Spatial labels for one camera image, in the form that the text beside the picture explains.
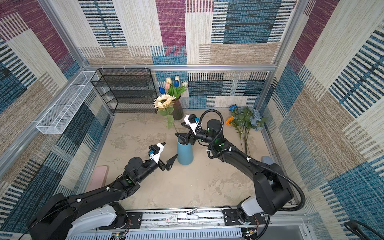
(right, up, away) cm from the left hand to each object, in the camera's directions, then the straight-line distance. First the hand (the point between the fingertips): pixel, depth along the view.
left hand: (170, 147), depth 75 cm
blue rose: (+41, +24, +40) cm, 62 cm away
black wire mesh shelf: (-37, +36, +34) cm, 62 cm away
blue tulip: (-8, +32, +20) cm, 39 cm away
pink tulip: (-5, +35, +16) cm, 39 cm away
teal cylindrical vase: (+7, -4, +7) cm, 10 cm away
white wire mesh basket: (-53, +14, -4) cm, 55 cm away
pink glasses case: (-43, -20, +12) cm, 49 cm away
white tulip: (+6, +39, +27) cm, 47 cm away
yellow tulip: (-4, +38, +19) cm, 43 cm away
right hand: (+4, +9, 0) cm, 10 cm away
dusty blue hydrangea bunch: (+47, +15, +26) cm, 56 cm away
